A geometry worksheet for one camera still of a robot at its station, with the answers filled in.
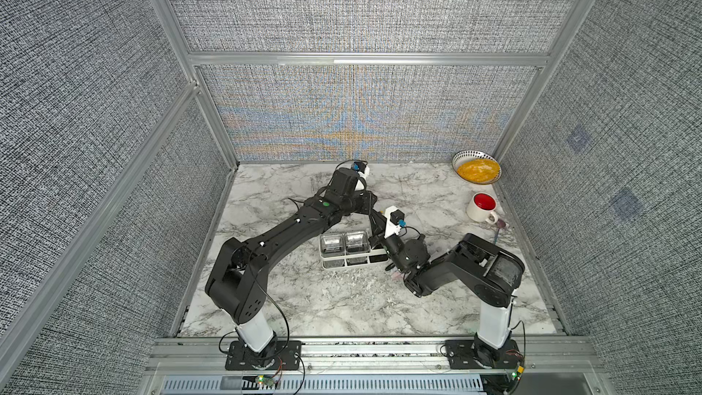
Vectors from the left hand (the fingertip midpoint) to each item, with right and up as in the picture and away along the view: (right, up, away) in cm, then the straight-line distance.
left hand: (380, 195), depth 83 cm
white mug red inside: (+37, -5, +12) cm, 39 cm away
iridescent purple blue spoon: (+46, -11, +17) cm, 50 cm away
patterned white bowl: (+45, +17, +37) cm, 61 cm away
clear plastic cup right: (-7, -17, +13) cm, 23 cm away
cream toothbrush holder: (-1, -19, +2) cm, 19 cm away
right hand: (-3, -3, -2) cm, 4 cm away
